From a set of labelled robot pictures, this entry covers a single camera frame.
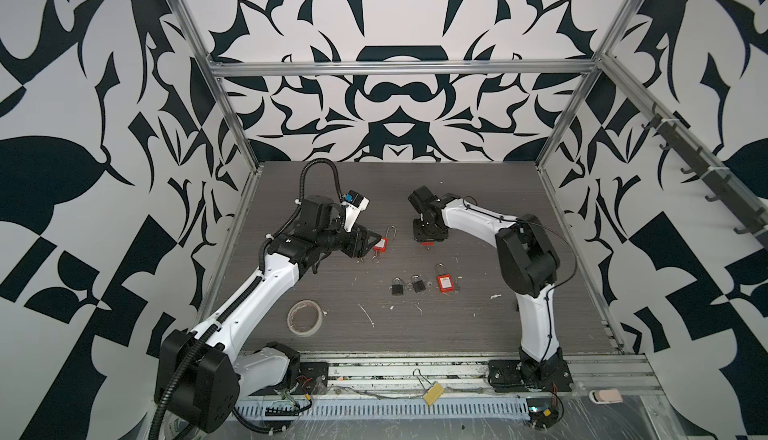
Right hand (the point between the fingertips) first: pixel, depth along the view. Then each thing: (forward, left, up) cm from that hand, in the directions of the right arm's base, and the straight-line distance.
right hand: (423, 233), depth 98 cm
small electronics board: (-47, -24, -4) cm, 53 cm away
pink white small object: (-44, -38, -1) cm, 59 cm away
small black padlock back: (-17, +9, -2) cm, 19 cm away
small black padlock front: (-16, +3, -2) cm, 17 cm away
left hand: (-10, +15, +19) cm, 26 cm away
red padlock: (-4, +13, 0) cm, 14 cm away
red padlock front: (-16, -5, -1) cm, 16 cm away
